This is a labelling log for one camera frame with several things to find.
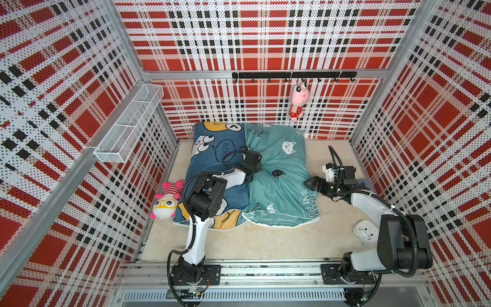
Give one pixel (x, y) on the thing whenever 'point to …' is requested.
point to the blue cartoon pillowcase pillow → (217, 147)
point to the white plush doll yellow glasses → (165, 204)
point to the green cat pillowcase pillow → (279, 195)
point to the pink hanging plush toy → (300, 96)
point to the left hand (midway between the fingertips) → (257, 162)
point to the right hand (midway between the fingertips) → (313, 186)
